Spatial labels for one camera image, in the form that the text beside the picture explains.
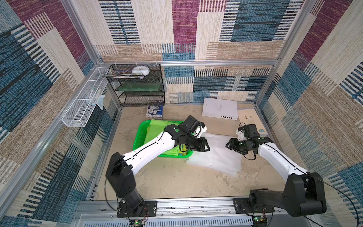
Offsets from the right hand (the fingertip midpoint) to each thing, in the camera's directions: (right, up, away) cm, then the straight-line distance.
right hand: (229, 144), depth 87 cm
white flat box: (+1, +23, +25) cm, 34 cm away
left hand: (-15, +1, -13) cm, 20 cm away
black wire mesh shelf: (-57, +37, +28) cm, 73 cm away
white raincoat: (-6, -8, 0) cm, 10 cm away
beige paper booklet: (+23, +17, +24) cm, 38 cm away
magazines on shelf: (-64, +45, +6) cm, 78 cm away
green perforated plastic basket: (-56, +6, +5) cm, 57 cm away
